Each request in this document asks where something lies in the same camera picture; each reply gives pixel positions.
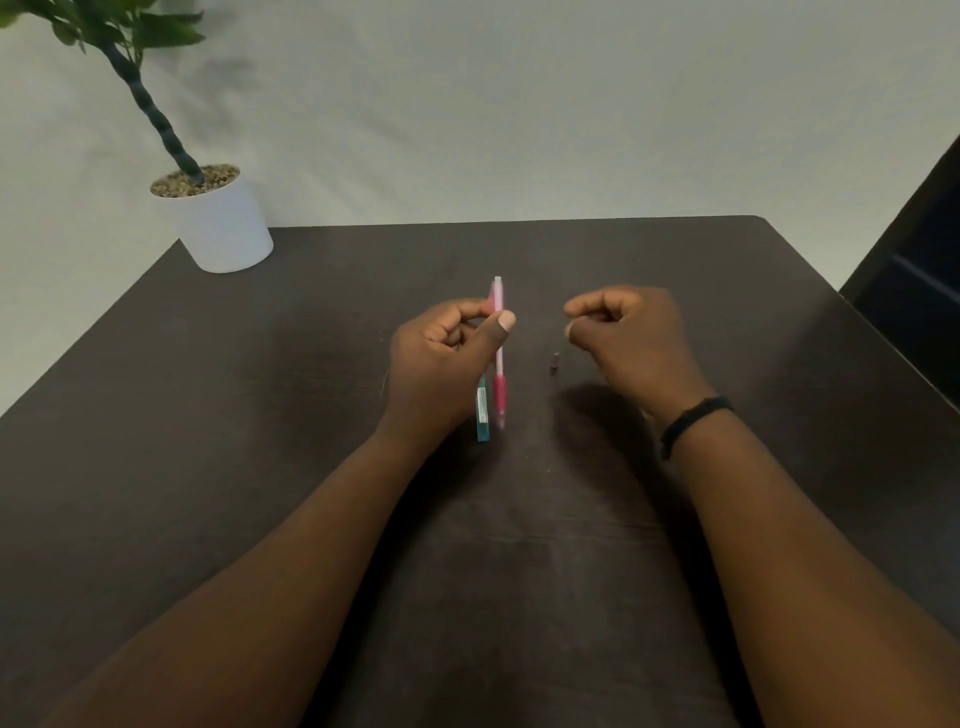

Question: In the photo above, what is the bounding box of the person's left hand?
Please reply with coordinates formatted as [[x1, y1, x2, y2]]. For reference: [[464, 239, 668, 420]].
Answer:
[[378, 298, 517, 451]]

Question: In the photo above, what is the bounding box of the person's right hand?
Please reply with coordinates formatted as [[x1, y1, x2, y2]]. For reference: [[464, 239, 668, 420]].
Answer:
[[563, 284, 721, 427]]

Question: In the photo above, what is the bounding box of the pink mechanical pencil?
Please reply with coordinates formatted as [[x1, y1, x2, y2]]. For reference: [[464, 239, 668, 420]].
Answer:
[[487, 275, 509, 430]]

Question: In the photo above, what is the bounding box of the person's left forearm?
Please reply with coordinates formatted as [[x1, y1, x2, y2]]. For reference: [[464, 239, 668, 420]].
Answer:
[[37, 431, 481, 728]]

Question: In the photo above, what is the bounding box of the person's right forearm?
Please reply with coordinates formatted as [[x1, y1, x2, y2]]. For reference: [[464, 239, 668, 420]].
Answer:
[[659, 404, 960, 728]]

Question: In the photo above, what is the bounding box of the black wristband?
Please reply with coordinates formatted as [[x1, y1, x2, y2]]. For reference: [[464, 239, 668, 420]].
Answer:
[[658, 395, 736, 460]]

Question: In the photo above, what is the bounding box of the white plant pot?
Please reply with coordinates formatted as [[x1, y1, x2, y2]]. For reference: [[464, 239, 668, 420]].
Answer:
[[149, 163, 275, 275]]

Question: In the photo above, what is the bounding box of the green artificial plant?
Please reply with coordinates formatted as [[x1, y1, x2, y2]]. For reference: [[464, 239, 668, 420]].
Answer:
[[0, 0, 208, 187]]

